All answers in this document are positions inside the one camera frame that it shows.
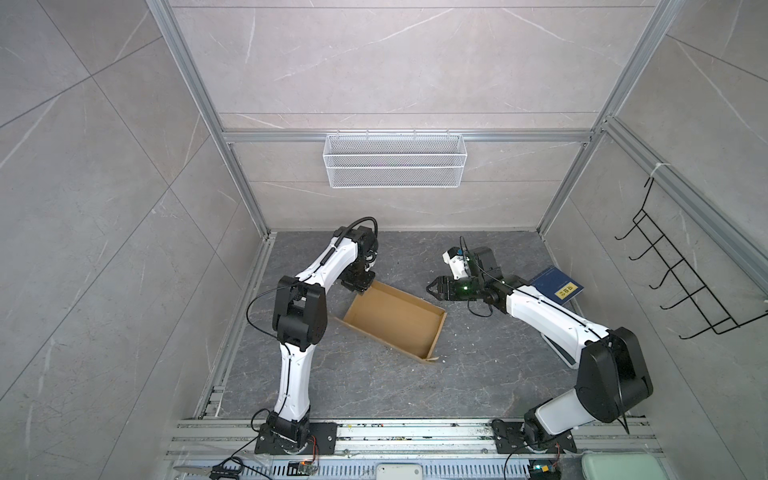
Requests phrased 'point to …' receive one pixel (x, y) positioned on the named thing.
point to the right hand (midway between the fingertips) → (434, 286)
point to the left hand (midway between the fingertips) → (358, 283)
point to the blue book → (555, 284)
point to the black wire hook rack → (692, 283)
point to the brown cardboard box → (406, 322)
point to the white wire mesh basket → (395, 161)
